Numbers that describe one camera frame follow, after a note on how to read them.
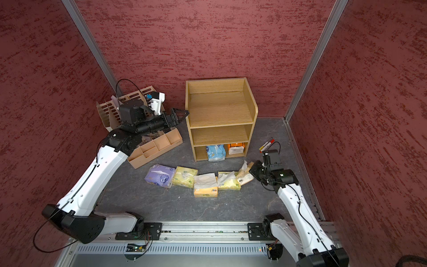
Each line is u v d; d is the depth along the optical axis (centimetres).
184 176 85
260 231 73
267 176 57
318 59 88
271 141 107
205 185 81
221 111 81
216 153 95
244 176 79
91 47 83
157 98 60
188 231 76
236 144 95
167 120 57
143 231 72
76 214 38
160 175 85
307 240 40
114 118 94
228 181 82
